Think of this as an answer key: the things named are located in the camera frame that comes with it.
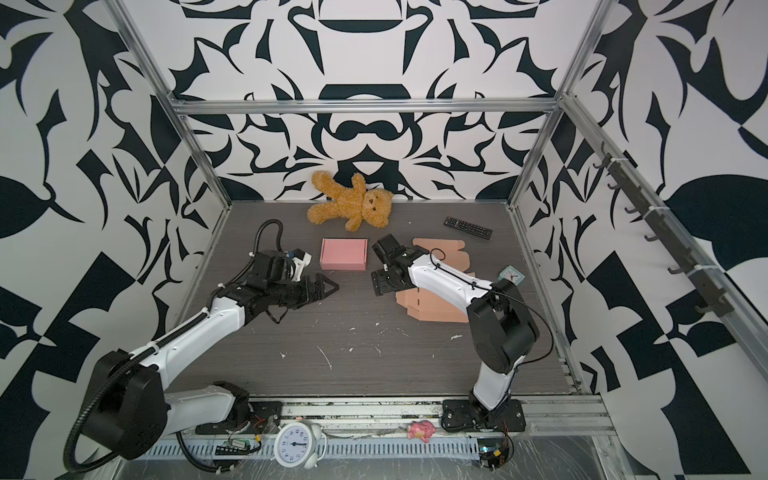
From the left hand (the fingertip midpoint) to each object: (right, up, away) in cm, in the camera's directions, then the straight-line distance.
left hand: (330, 286), depth 82 cm
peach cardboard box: (+27, -8, +12) cm, 31 cm away
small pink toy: (+23, -31, -12) cm, 41 cm away
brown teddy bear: (+4, +25, +29) cm, 39 cm away
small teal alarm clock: (+56, +2, +17) cm, 58 cm away
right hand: (+16, 0, +8) cm, 18 cm away
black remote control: (+45, +17, +30) cm, 56 cm away
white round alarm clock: (-5, -33, -13) cm, 36 cm away
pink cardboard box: (+1, +7, +20) cm, 22 cm away
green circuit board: (+40, -37, -10) cm, 56 cm away
